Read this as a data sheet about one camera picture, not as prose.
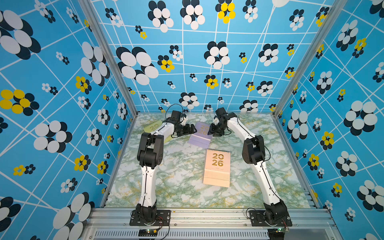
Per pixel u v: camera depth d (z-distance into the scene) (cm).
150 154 59
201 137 105
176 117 86
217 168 87
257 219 72
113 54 87
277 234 67
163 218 73
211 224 73
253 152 67
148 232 72
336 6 68
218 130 94
